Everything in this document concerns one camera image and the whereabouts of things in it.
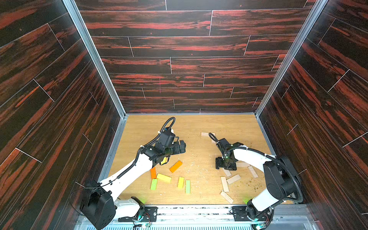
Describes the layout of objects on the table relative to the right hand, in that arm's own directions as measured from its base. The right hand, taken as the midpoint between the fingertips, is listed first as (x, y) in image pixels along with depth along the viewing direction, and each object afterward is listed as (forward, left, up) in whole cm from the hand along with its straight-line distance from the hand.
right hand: (224, 166), depth 91 cm
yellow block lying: (-9, +38, 0) cm, 39 cm away
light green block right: (-14, +23, +1) cm, 27 cm away
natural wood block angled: (-8, -3, +1) cm, 9 cm away
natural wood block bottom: (-19, +2, +1) cm, 19 cm away
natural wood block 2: (-11, +1, 0) cm, 11 cm away
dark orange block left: (-6, +45, 0) cm, 46 cm away
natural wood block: (-4, -1, +1) cm, 4 cm away
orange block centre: (-1, +32, 0) cm, 32 cm away
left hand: (+4, +28, +17) cm, 33 cm away
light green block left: (-14, +44, +1) cm, 46 cm away
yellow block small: (-12, +28, +1) cm, 30 cm away
